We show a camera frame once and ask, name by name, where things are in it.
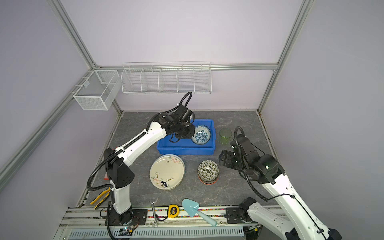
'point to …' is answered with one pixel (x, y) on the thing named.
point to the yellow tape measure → (173, 211)
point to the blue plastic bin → (186, 146)
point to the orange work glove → (106, 177)
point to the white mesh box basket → (99, 90)
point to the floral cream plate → (167, 172)
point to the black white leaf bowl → (208, 171)
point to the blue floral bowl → (202, 134)
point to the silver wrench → (155, 223)
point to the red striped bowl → (209, 182)
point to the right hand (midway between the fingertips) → (226, 159)
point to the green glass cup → (225, 135)
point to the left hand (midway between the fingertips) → (194, 136)
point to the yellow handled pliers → (100, 195)
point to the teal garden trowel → (191, 207)
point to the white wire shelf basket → (166, 77)
